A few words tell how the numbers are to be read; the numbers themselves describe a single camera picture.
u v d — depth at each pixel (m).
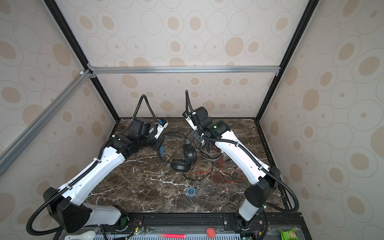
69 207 0.38
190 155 0.67
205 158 0.97
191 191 0.83
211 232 0.68
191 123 0.67
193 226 0.73
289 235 0.69
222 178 0.89
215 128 0.50
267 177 0.42
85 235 0.70
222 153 0.95
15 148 0.53
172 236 0.71
